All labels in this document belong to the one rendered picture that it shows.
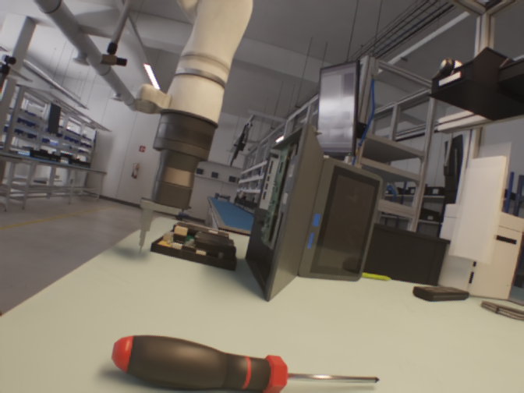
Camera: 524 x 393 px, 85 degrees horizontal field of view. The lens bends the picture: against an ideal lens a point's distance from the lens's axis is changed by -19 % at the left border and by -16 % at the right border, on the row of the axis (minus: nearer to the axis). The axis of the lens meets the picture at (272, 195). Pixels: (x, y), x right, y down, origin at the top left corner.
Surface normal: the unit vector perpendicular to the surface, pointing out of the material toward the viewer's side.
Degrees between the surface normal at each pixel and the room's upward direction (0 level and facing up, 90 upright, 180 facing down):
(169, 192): 90
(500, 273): 90
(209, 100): 88
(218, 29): 103
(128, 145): 90
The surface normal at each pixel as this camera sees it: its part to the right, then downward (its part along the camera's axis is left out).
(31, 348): 0.22, -0.97
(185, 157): 0.33, 0.25
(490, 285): 0.19, 0.02
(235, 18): 0.47, 0.39
